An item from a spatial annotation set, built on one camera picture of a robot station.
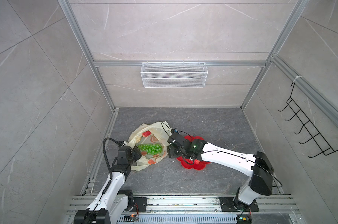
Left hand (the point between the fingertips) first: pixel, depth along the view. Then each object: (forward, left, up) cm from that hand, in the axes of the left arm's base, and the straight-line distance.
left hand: (136, 148), depth 87 cm
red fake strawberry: (+13, -5, -4) cm, 14 cm away
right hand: (-5, -22, +7) cm, 24 cm away
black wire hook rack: (-3, -89, +26) cm, 93 cm away
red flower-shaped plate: (-10, -39, -5) cm, 40 cm away
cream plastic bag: (+10, -8, -8) cm, 16 cm away
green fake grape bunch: (+1, -11, -3) cm, 11 cm away
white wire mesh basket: (+47, -26, +22) cm, 58 cm away
